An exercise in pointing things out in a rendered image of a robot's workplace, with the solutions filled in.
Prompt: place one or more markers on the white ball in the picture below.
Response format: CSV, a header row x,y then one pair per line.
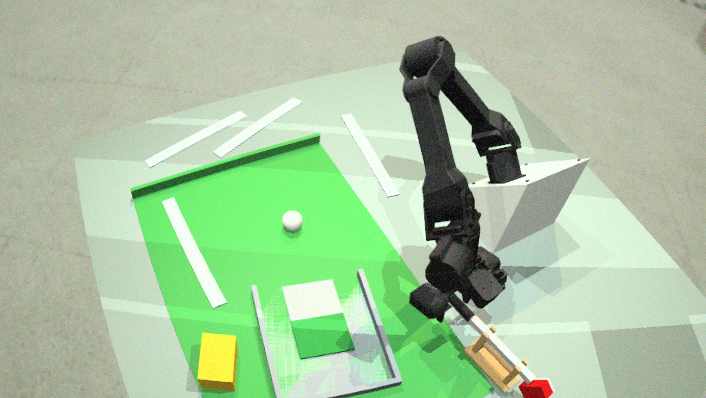
x,y
292,220

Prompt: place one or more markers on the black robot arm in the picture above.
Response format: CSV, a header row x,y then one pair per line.
x,y
445,190

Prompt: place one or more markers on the green flat mat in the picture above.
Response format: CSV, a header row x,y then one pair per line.
x,y
235,217

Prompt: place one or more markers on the white flat bar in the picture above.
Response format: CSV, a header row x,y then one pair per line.
x,y
194,256
255,128
156,159
370,155

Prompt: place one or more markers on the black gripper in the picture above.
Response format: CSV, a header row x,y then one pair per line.
x,y
434,303

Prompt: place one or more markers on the yellow rectangular block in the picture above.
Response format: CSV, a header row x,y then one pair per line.
x,y
217,364

